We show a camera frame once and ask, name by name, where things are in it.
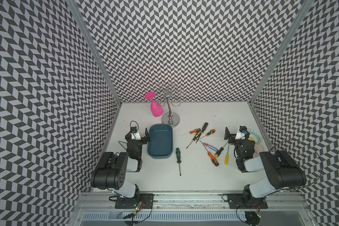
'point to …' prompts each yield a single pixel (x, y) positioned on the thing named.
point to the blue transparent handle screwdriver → (209, 146)
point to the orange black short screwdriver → (211, 132)
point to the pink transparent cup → (258, 148)
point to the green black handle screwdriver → (178, 154)
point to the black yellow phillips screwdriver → (194, 139)
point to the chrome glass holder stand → (169, 119)
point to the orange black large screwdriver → (214, 161)
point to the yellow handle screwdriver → (227, 157)
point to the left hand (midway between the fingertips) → (139, 129)
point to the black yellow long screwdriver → (204, 128)
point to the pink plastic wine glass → (157, 108)
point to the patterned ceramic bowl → (255, 135)
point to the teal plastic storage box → (161, 145)
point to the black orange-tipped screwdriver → (217, 153)
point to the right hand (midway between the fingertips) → (233, 129)
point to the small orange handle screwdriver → (197, 130)
